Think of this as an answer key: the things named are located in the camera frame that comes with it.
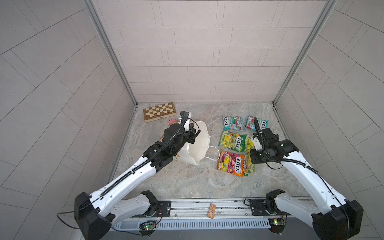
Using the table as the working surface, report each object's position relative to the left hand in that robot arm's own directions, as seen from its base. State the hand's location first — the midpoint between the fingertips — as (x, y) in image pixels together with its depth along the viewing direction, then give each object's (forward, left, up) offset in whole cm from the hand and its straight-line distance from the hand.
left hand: (197, 123), depth 70 cm
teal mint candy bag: (+19, -24, -26) cm, 40 cm away
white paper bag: (-5, +2, -22) cm, 23 cm away
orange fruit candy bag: (-10, -19, -25) cm, 33 cm away
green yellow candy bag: (-14, -27, -20) cm, 36 cm away
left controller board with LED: (-39, +21, -24) cm, 50 cm away
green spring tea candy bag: (+5, -24, -27) cm, 36 cm away
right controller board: (-37, -37, -28) cm, 59 cm away
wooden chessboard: (+26, +31, -25) cm, 47 cm away
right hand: (-10, -28, -17) cm, 34 cm away
